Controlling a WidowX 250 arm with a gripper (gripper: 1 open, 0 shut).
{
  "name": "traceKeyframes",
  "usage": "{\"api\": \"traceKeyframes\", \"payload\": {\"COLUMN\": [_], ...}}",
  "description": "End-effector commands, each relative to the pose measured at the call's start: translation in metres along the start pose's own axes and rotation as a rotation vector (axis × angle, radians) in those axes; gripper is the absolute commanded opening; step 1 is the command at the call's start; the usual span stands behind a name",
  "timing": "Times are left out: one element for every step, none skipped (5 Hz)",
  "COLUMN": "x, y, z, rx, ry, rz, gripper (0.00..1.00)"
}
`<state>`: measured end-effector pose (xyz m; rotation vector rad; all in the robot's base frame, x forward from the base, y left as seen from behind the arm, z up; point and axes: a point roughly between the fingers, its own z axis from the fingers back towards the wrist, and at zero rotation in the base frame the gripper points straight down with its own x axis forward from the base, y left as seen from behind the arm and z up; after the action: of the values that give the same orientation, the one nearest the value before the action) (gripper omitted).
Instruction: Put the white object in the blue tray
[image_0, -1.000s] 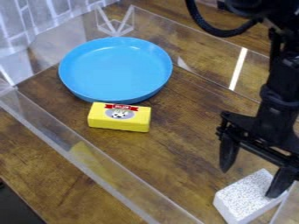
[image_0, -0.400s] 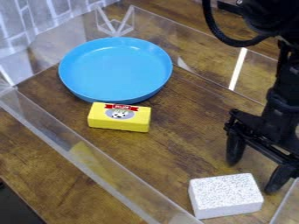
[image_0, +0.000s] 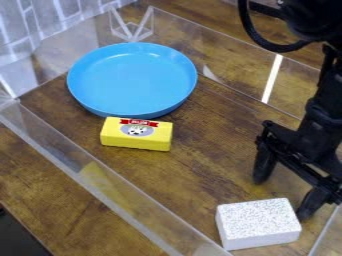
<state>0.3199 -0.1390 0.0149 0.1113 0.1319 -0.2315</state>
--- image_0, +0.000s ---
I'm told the white speckled foam block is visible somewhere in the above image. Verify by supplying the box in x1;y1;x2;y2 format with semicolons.
216;198;302;251

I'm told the yellow rectangular block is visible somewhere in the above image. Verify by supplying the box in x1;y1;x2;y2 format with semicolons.
101;117;174;151

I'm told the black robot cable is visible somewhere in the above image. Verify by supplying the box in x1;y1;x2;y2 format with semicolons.
237;0;323;54

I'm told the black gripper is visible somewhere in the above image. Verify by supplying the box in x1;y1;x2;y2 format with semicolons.
253;119;342;221

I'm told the clear acrylic enclosure wall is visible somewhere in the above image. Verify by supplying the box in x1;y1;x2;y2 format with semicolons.
0;7;339;256

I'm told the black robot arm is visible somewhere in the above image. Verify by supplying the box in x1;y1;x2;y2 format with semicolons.
253;0;342;220

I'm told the blue round tray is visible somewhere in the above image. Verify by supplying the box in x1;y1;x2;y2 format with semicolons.
67;42;198;119

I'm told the clear acrylic corner bracket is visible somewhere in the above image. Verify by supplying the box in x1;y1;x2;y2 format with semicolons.
109;7;154;42

